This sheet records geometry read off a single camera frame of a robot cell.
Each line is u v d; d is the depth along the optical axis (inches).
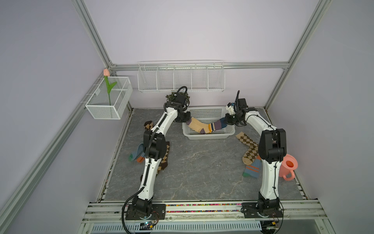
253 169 34.1
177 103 30.9
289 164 31.7
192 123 40.4
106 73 33.2
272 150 22.6
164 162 35.8
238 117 31.6
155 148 24.9
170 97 41.0
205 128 41.5
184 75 38.8
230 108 37.0
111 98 32.6
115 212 29.7
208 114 44.2
